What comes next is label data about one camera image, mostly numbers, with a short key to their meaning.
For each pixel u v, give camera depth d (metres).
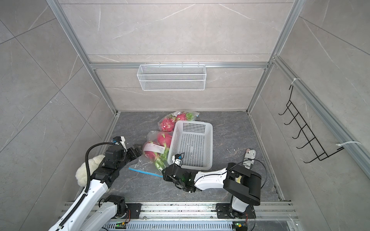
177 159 0.76
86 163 0.56
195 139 1.01
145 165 0.84
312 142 0.63
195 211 0.75
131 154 0.70
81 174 0.67
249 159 0.89
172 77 1.01
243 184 0.45
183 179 0.62
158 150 0.86
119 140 0.71
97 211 0.57
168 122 0.98
